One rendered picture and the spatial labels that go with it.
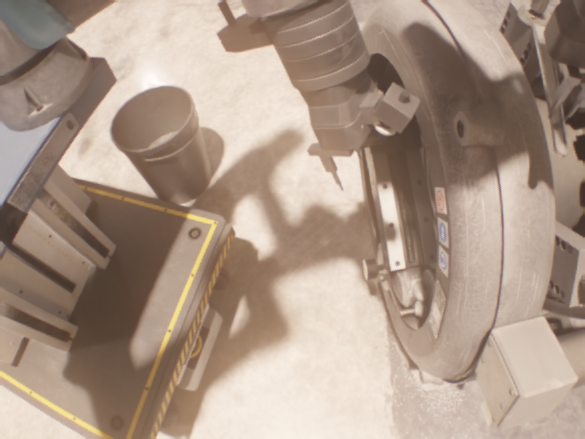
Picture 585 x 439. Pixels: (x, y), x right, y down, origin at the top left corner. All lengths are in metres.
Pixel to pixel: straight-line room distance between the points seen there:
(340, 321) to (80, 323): 0.79
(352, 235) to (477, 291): 0.96
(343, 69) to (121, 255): 0.96
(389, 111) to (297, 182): 1.20
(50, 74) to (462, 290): 0.66
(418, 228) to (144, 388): 0.75
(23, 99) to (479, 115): 0.63
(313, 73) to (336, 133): 0.06
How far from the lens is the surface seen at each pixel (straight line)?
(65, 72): 0.69
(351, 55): 0.34
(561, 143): 0.40
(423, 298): 0.80
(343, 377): 1.27
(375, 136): 0.75
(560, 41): 0.36
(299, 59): 0.34
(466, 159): 0.46
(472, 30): 0.54
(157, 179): 1.46
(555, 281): 0.54
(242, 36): 0.37
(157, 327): 1.07
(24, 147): 0.70
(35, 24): 0.36
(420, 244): 0.82
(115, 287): 1.16
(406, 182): 0.85
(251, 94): 1.90
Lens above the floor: 1.26
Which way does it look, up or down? 62 degrees down
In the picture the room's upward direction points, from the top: 8 degrees counter-clockwise
